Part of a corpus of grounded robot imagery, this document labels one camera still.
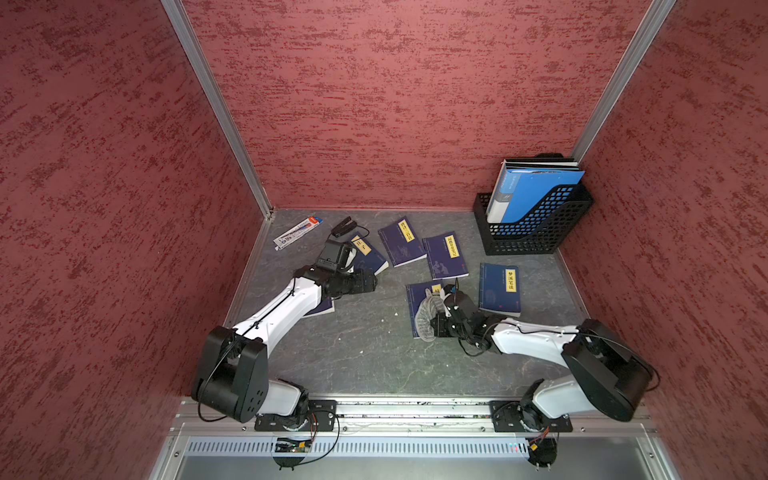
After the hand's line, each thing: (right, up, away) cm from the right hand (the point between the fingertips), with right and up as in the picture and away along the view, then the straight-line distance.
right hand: (433, 330), depth 90 cm
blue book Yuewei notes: (+6, +22, +17) cm, 28 cm away
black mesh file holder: (+40, +32, +19) cm, 55 cm away
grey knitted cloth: (-1, +8, 0) cm, 8 cm away
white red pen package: (-50, +31, +24) cm, 64 cm away
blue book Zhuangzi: (-21, +22, +14) cm, 34 cm away
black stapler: (-32, +33, +24) cm, 52 cm away
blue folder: (+28, +44, +5) cm, 52 cm away
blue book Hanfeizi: (-5, +10, +8) cm, 14 cm away
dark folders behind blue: (+36, +53, +5) cm, 64 cm away
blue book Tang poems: (-9, +27, +20) cm, 35 cm away
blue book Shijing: (-33, +7, +2) cm, 34 cm away
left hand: (-21, +14, -4) cm, 26 cm away
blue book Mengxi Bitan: (+23, +11, +8) cm, 27 cm away
